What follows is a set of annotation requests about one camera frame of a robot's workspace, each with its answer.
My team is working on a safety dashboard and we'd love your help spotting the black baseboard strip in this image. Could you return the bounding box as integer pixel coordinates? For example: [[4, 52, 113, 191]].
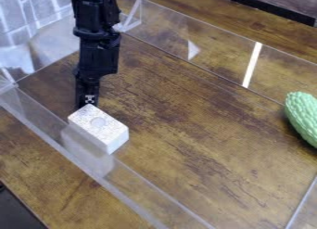
[[230, 0, 317, 27]]

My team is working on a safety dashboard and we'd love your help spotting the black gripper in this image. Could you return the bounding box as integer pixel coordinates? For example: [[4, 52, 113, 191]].
[[71, 0, 121, 108]]

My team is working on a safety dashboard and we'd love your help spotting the green bumpy toy gourd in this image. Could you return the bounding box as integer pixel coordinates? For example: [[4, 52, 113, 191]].
[[285, 92, 317, 148]]

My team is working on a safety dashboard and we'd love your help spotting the white speckled block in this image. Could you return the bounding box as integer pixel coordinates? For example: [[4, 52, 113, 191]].
[[68, 104, 128, 155]]

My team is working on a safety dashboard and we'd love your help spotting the clear acrylic enclosure wall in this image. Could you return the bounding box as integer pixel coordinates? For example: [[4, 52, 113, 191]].
[[0, 0, 317, 229]]

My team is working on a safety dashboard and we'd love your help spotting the grey patterned cloth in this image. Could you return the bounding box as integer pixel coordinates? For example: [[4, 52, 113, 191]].
[[0, 0, 75, 47]]

